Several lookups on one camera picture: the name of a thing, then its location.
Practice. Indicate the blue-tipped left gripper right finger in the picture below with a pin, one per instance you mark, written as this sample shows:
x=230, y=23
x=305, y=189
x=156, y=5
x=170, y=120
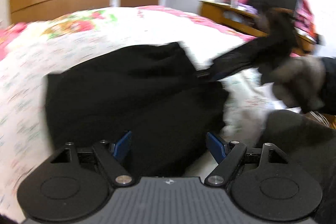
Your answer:
x=228, y=156

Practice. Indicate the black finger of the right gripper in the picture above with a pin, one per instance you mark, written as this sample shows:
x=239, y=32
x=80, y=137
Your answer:
x=266, y=51

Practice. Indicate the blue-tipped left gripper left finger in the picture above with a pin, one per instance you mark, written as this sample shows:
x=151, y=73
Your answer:
x=110, y=156

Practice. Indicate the black pants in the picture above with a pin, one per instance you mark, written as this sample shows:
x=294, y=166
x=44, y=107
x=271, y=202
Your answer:
x=151, y=91

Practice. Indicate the grey gloved hand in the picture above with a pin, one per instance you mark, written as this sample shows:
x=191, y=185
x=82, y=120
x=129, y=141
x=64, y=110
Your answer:
x=296, y=81

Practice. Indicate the pink fabric covered monitor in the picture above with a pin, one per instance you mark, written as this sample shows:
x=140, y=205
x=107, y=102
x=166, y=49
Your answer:
x=304, y=18

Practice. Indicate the wooden side desk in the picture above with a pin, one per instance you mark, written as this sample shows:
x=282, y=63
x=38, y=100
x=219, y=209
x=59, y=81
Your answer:
x=247, y=23

